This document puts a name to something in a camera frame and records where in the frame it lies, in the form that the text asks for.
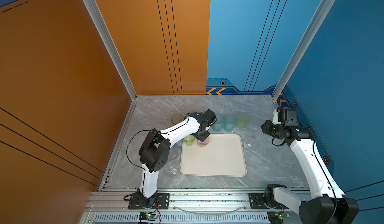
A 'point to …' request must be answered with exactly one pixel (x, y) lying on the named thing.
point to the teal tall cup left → (218, 126)
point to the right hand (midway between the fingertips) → (262, 126)
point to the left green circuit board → (147, 216)
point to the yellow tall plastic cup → (177, 118)
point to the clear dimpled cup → (174, 158)
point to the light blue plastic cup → (179, 144)
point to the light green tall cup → (242, 118)
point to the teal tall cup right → (230, 122)
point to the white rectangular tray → (223, 156)
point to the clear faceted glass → (173, 168)
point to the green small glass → (189, 140)
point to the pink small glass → (204, 143)
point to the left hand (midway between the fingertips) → (200, 134)
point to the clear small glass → (250, 143)
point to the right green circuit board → (277, 217)
